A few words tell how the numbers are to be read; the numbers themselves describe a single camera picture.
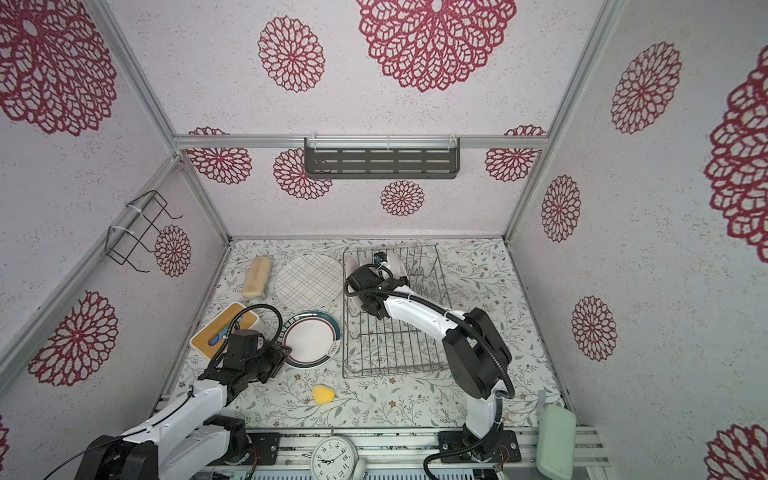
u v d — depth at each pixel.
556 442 0.73
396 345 0.90
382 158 0.97
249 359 0.70
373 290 0.67
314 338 0.94
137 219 0.78
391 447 0.75
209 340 0.87
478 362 0.48
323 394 0.81
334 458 0.69
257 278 1.05
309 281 1.07
